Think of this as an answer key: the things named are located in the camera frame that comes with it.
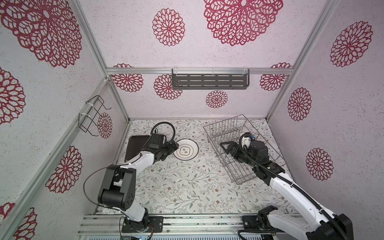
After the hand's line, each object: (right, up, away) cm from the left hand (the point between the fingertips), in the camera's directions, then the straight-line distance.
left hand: (174, 150), depth 93 cm
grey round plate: (+9, 0, +9) cm, 13 cm away
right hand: (+28, +5, -17) cm, 33 cm away
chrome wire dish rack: (+39, +13, +13) cm, 43 cm away
